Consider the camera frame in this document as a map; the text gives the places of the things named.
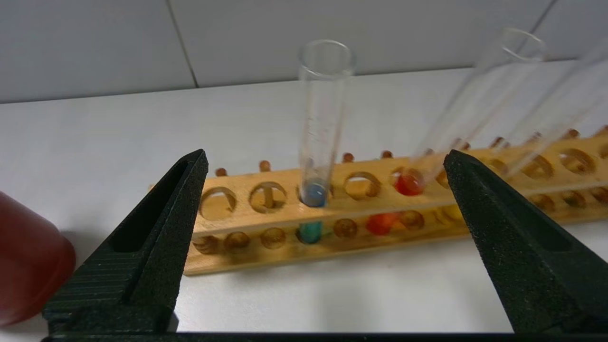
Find test tube with orange-red pigment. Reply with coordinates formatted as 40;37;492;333
365;27;548;237

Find test tube with blue pigment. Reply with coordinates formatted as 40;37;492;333
297;39;356;245

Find dark red plastic cup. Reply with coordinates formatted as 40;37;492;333
0;191;76;327

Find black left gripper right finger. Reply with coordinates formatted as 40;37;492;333
443;150;608;334

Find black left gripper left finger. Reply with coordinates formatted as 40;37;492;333
42;149;209;334

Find wooden test tube rack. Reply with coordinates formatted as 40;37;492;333
150;126;608;276

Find test tube with yellow pigment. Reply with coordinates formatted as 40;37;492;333
439;36;608;224

